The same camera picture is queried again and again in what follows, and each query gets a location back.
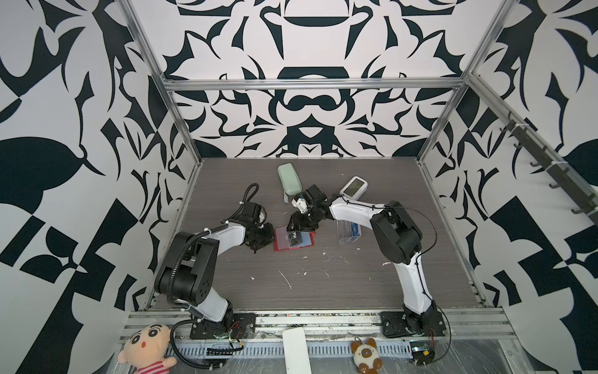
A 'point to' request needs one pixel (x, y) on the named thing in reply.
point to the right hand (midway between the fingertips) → (291, 224)
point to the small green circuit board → (423, 352)
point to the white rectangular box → (296, 351)
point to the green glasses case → (290, 178)
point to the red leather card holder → (284, 239)
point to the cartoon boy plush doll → (145, 348)
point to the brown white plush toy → (365, 356)
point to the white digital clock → (354, 188)
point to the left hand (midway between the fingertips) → (273, 234)
